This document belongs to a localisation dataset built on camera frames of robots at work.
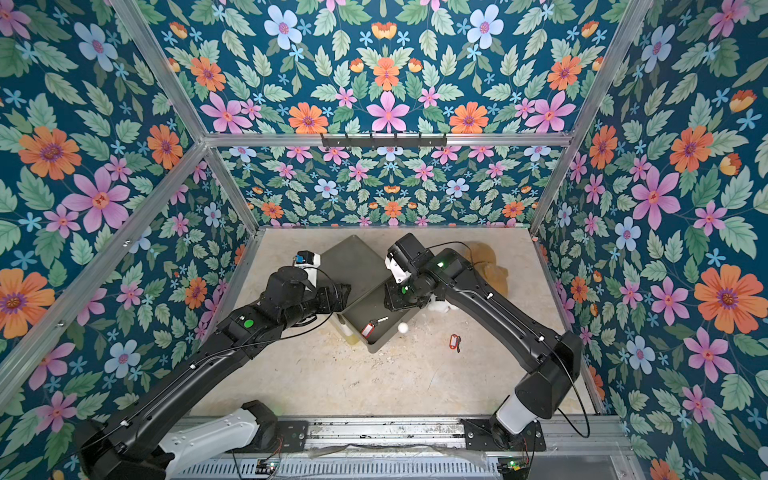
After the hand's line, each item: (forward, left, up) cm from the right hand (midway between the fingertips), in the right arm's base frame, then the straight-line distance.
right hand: (391, 300), depth 73 cm
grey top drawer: (+2, +6, -7) cm, 9 cm away
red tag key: (-3, +6, -8) cm, 10 cm away
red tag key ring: (0, -18, -24) cm, 30 cm away
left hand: (+3, +13, +2) cm, 13 cm away
